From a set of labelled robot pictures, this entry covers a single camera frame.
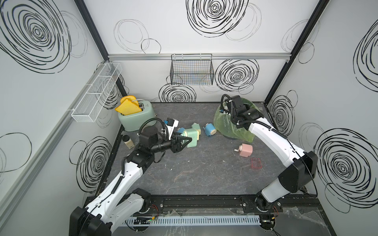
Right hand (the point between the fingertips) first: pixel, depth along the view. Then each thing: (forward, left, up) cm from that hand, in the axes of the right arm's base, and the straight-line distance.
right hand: (249, 107), depth 77 cm
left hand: (-18, +32, -3) cm, 37 cm away
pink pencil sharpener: (-14, -1, -23) cm, 27 cm away
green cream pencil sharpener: (-18, +29, +1) cm, 34 cm away
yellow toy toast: (+7, +70, -7) cm, 71 cm away
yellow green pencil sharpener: (+3, +27, -23) cm, 36 cm away
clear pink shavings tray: (-18, -9, -30) cm, 36 cm away
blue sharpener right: (+1, +19, -23) cm, 30 cm away
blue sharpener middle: (0, +38, -23) cm, 44 cm away
